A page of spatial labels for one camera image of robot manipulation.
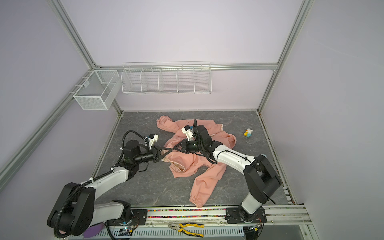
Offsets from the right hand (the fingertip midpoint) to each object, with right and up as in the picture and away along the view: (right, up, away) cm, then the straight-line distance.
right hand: (173, 149), depth 79 cm
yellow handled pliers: (+4, -36, -8) cm, 37 cm away
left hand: (-1, -2, -1) cm, 2 cm away
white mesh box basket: (-52, +36, +18) cm, 66 cm away
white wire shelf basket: (-8, +44, +21) cm, 50 cm away
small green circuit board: (-23, -39, -6) cm, 46 cm away
